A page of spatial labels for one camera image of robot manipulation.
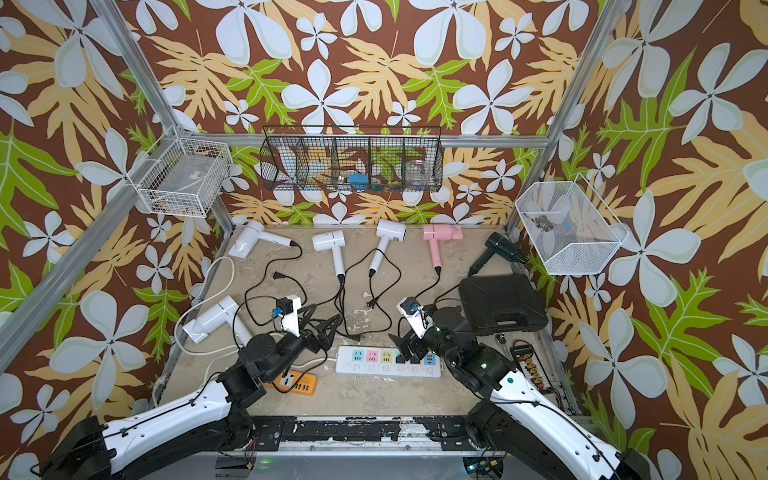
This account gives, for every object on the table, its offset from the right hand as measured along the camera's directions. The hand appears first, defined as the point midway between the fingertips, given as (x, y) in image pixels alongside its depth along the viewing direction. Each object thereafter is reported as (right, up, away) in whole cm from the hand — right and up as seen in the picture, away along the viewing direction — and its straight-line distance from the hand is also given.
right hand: (403, 319), depth 76 cm
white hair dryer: (-23, +22, +33) cm, 46 cm away
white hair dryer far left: (-56, +24, +36) cm, 70 cm away
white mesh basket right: (+48, +25, +8) cm, 55 cm away
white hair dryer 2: (-3, +26, +36) cm, 45 cm away
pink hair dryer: (+14, +25, +36) cm, 46 cm away
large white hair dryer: (-54, -1, +15) cm, 56 cm away
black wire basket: (-15, +49, +21) cm, 55 cm away
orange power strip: (-31, -17, +5) cm, 35 cm away
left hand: (-19, +3, -1) cm, 19 cm away
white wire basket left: (-65, +40, +11) cm, 77 cm away
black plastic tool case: (+32, +2, +15) cm, 35 cm away
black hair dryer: (+39, +19, +33) cm, 55 cm away
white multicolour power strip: (-5, -14, +8) cm, 17 cm away
